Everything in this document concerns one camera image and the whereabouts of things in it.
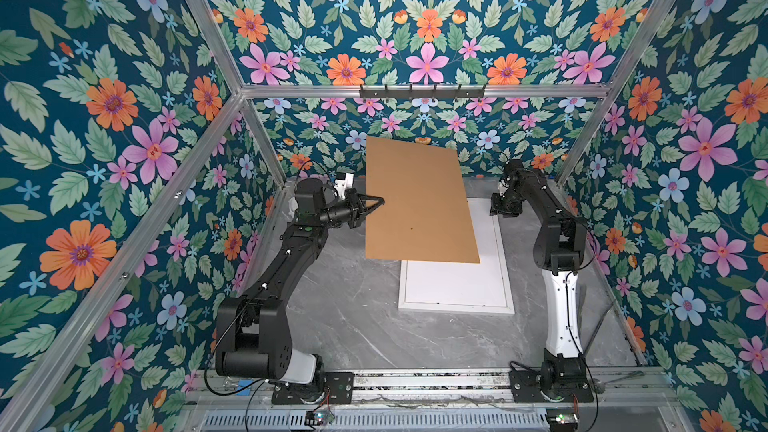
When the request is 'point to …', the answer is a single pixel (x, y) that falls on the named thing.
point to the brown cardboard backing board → (426, 214)
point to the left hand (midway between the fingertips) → (385, 194)
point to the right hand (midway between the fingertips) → (499, 210)
